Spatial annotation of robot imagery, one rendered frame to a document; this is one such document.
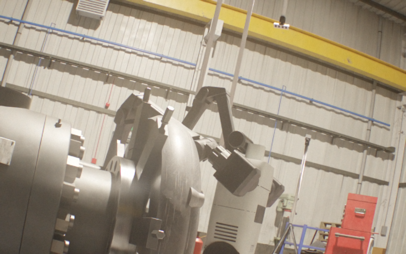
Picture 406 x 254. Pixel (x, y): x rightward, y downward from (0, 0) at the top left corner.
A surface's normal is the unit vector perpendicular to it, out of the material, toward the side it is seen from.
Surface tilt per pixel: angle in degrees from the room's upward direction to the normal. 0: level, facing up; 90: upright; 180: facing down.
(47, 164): 63
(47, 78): 90
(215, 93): 90
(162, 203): 76
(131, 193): 58
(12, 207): 91
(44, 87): 90
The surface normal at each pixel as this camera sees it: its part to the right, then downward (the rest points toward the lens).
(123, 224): 0.39, -0.21
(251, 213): 0.58, 0.00
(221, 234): -0.36, -0.05
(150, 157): 0.14, 0.57
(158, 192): -0.91, -0.26
